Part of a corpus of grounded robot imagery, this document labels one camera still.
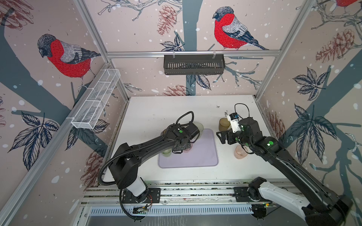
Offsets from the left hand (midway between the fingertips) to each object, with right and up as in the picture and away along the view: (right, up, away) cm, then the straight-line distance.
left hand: (184, 146), depth 81 cm
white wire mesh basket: (-50, +19, -10) cm, 55 cm away
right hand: (+21, +9, -6) cm, 24 cm away
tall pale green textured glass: (+10, +10, +9) cm, 17 cm away
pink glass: (+2, -4, +5) cm, 7 cm away
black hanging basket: (+8, +56, +25) cm, 61 cm away
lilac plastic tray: (+13, -8, +10) cm, 18 cm away
